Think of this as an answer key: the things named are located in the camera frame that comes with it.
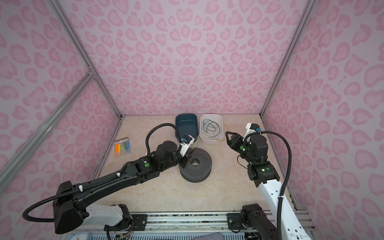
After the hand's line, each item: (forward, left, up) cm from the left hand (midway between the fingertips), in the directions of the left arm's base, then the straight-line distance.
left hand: (194, 147), depth 72 cm
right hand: (+4, -16, +5) cm, 17 cm away
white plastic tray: (+26, -6, -25) cm, 36 cm away
